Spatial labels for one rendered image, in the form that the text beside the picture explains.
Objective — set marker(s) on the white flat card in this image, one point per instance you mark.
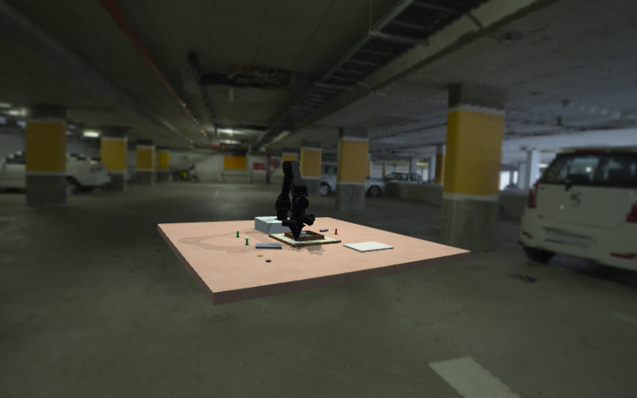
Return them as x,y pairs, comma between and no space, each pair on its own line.
368,246

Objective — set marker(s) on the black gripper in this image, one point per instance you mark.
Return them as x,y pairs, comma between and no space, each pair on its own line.
293,223

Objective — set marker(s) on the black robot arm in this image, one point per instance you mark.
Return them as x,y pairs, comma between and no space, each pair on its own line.
297,188

